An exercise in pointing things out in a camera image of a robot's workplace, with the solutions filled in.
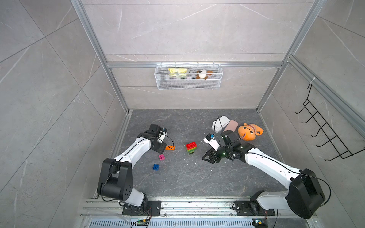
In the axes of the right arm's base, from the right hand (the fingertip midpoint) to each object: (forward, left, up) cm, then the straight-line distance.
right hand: (206, 155), depth 80 cm
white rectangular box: (+29, -14, -10) cm, 34 cm away
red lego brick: (+8, +8, -3) cm, 12 cm away
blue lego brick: (-2, +31, -11) cm, 33 cm away
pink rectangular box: (+30, -24, -11) cm, 40 cm away
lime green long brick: (+7, +8, -6) cm, 12 cm away
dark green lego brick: (+7, +9, -10) cm, 15 cm away
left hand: (+10, +29, -5) cm, 31 cm away
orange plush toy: (+19, -33, -4) cm, 39 cm away
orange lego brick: (+12, +24, -13) cm, 30 cm away
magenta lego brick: (+4, +28, -10) cm, 30 cm away
